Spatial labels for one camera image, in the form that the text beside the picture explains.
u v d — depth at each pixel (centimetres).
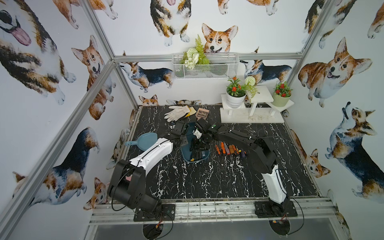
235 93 88
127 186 43
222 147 95
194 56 79
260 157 52
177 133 68
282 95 93
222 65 93
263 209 73
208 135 69
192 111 118
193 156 90
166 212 75
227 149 95
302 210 71
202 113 117
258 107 121
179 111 116
